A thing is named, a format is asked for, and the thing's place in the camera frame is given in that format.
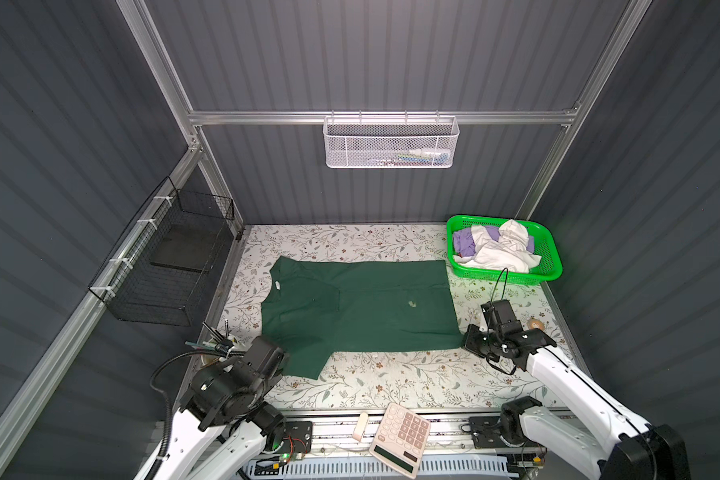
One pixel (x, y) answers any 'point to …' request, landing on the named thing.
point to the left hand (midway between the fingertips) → (272, 373)
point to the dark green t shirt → (319, 307)
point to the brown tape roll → (536, 324)
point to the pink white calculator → (400, 439)
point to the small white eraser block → (360, 426)
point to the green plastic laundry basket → (545, 245)
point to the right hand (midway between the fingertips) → (466, 342)
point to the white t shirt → (508, 252)
